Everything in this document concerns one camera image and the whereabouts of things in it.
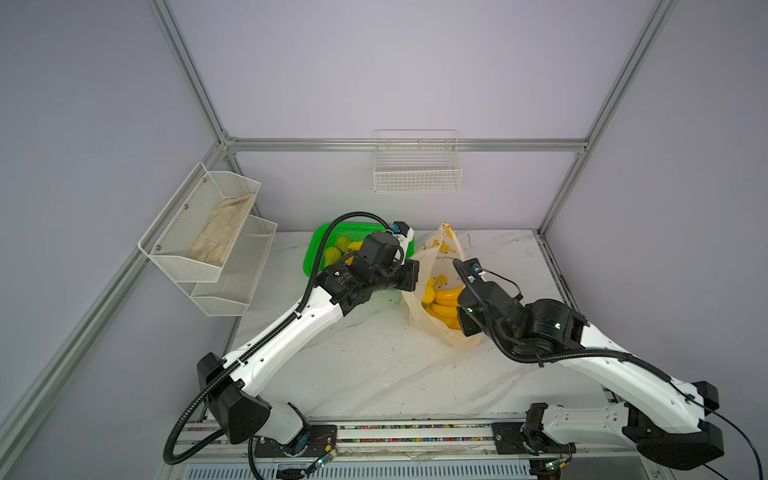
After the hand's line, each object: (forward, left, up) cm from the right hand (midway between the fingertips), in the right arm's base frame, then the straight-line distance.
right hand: (461, 302), depth 67 cm
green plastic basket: (+36, +44, -18) cm, 60 cm away
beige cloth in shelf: (+16, +62, +3) cm, 65 cm away
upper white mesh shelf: (+19, +68, +4) cm, 71 cm away
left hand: (+8, +10, +2) cm, 13 cm away
